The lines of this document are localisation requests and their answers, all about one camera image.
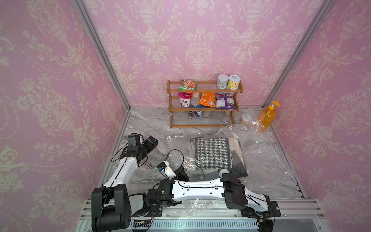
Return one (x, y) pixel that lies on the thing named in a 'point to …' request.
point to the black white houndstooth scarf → (212, 153)
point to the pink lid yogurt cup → (185, 98)
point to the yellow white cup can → (233, 82)
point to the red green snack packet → (188, 86)
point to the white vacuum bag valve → (223, 171)
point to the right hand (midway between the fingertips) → (181, 170)
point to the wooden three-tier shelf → (201, 116)
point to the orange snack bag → (208, 98)
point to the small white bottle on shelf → (195, 99)
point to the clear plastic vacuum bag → (253, 154)
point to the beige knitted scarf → (234, 144)
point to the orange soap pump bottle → (267, 116)
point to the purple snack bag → (225, 101)
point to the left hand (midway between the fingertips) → (154, 144)
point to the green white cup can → (222, 81)
